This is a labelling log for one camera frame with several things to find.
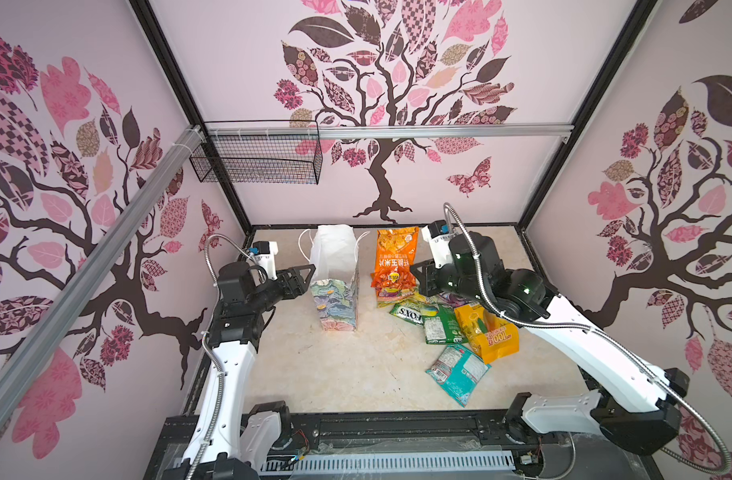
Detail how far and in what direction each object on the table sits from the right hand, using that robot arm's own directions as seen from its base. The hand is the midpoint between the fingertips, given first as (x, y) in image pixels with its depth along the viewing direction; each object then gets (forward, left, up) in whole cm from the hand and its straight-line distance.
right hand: (411, 263), depth 65 cm
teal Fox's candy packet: (-14, -15, -32) cm, 38 cm away
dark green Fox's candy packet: (-1, -12, -30) cm, 32 cm away
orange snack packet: (+2, +3, -3) cm, 5 cm away
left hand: (+4, +25, -8) cm, 26 cm away
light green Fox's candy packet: (+5, -4, -31) cm, 32 cm away
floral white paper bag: (+1, +19, -19) cm, 27 cm away
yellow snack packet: (-5, -25, -29) cm, 39 cm away
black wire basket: (+69, +55, -17) cm, 89 cm away
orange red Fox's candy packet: (+11, +3, -32) cm, 34 cm away
